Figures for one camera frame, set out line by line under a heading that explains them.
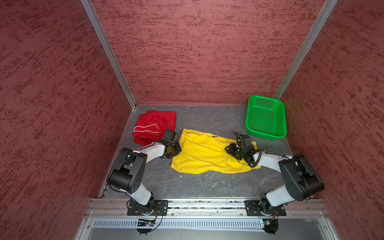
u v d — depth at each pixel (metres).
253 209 0.74
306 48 0.87
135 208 0.73
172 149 0.82
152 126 1.03
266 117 1.14
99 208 0.77
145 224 0.72
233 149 0.85
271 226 0.71
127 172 0.46
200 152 0.93
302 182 0.45
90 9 0.71
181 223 0.71
